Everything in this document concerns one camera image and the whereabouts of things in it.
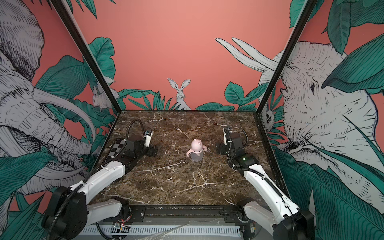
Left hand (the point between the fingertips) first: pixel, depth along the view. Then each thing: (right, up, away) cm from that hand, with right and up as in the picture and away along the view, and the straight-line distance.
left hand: (152, 139), depth 87 cm
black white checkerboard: (-26, -7, +9) cm, 29 cm away
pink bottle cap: (+26, -3, -5) cm, 27 cm away
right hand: (+42, +2, -6) cm, 42 cm away
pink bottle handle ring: (+23, -6, -1) cm, 24 cm away
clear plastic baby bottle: (+27, -12, +8) cm, 30 cm away
